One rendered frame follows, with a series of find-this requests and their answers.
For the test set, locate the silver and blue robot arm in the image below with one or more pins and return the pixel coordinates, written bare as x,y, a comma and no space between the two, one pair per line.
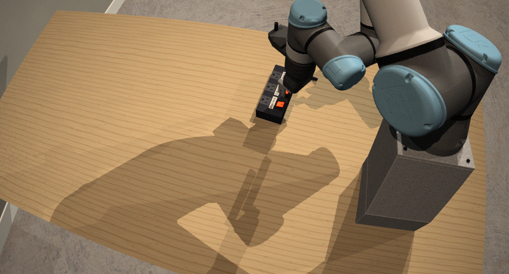
427,86

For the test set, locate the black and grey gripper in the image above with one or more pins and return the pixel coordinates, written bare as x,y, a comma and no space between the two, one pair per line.
299,67

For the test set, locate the black power strip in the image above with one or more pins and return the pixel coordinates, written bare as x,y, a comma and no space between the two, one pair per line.
272,106

